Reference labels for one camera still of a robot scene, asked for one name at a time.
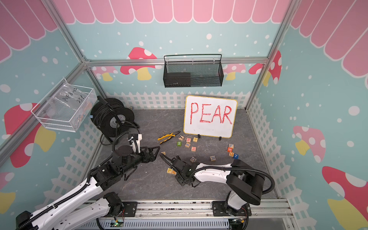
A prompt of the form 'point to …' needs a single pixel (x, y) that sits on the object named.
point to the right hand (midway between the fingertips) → (181, 176)
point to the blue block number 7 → (236, 156)
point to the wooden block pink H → (193, 149)
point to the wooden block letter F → (231, 145)
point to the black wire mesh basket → (203, 74)
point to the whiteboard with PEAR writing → (210, 116)
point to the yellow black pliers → (170, 135)
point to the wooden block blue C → (192, 159)
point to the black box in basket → (177, 79)
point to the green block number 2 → (179, 143)
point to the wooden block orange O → (231, 154)
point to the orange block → (229, 149)
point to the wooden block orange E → (174, 172)
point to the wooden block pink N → (188, 140)
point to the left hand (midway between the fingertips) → (154, 150)
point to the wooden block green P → (169, 170)
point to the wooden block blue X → (187, 144)
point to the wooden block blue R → (212, 158)
